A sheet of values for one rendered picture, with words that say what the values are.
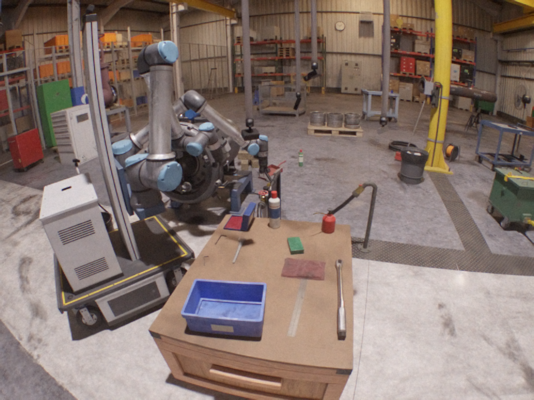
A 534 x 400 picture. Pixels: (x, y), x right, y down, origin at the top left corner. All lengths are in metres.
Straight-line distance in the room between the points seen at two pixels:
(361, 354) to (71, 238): 1.68
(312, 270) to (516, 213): 2.54
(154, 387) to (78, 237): 0.89
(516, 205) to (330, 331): 2.60
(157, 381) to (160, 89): 1.47
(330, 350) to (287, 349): 0.16
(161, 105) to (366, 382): 1.70
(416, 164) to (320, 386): 3.07
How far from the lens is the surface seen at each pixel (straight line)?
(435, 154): 4.69
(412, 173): 3.80
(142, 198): 1.54
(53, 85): 9.47
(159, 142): 1.36
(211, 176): 2.35
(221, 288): 1.17
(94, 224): 1.58
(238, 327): 1.05
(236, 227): 1.69
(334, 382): 1.14
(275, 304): 1.20
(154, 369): 1.67
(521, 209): 3.38
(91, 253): 1.65
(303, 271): 1.34
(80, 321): 1.94
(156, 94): 1.36
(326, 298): 1.24
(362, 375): 1.58
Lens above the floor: 1.36
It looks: 26 degrees down
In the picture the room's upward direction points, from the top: 2 degrees counter-clockwise
